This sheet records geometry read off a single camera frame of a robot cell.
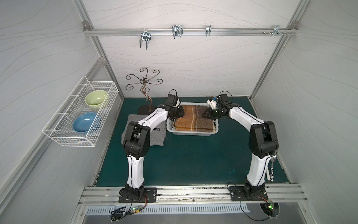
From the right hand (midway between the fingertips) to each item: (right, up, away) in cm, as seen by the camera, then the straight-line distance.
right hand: (204, 114), depth 95 cm
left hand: (-14, +1, 0) cm, 14 cm away
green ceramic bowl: (-62, +9, -22) cm, 66 cm away
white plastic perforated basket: (-23, -6, -4) cm, 24 cm away
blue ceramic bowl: (-62, -3, -29) cm, 68 cm away
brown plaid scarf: (-8, -4, -3) cm, 10 cm away
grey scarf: (-32, -14, -2) cm, 35 cm away
